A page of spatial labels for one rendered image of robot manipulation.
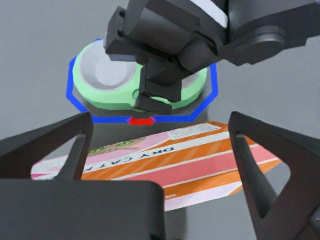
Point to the grey steel bowl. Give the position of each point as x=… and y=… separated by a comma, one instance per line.
x=101, y=73
x=190, y=80

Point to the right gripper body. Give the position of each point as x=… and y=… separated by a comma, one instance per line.
x=171, y=92

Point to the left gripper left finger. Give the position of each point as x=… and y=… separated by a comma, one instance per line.
x=19, y=153

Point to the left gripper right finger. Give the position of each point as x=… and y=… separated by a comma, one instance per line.
x=299, y=200

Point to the blue tape outline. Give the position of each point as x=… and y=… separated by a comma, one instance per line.
x=152, y=119

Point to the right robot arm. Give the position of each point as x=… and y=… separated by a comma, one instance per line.
x=198, y=32

